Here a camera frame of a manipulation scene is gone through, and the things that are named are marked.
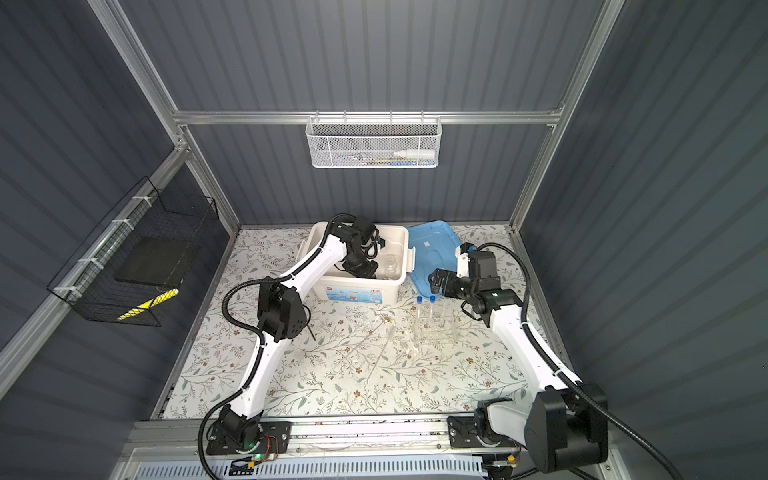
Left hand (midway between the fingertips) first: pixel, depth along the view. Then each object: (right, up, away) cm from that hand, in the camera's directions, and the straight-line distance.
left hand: (369, 276), depth 97 cm
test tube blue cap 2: (+15, -6, -16) cm, 23 cm away
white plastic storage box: (-9, -2, -9) cm, 13 cm away
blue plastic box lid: (+24, +11, +17) cm, 32 cm away
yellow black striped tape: (-48, -4, -31) cm, 57 cm away
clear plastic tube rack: (+21, -14, -5) cm, 25 cm away
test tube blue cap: (+19, -5, -16) cm, 25 cm away
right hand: (+23, 0, -14) cm, 27 cm away
